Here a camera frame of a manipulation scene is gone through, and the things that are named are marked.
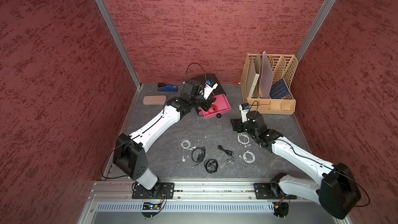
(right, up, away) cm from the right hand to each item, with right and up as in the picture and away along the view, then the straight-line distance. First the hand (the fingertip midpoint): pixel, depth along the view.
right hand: (236, 121), depth 85 cm
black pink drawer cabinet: (-8, +8, +8) cm, 14 cm away
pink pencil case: (-55, +12, +23) cm, 61 cm away
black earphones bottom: (-14, -24, -3) cm, 28 cm away
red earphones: (-12, +6, +7) cm, 15 cm away
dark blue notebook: (+34, +18, +18) cm, 42 cm away
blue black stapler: (-48, +21, +29) cm, 60 cm away
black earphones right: (-4, -18, +2) cm, 19 cm away
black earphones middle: (-20, -20, +1) cm, 28 cm away
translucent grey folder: (+25, +28, +19) cm, 42 cm away
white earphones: (-29, -14, +5) cm, 33 cm away
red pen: (+11, +25, +38) cm, 47 cm away
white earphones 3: (+7, -20, +1) cm, 21 cm away
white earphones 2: (+7, -14, +5) cm, 17 cm away
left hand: (-13, +12, -6) cm, 18 cm away
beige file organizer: (+36, +34, +16) cm, 52 cm away
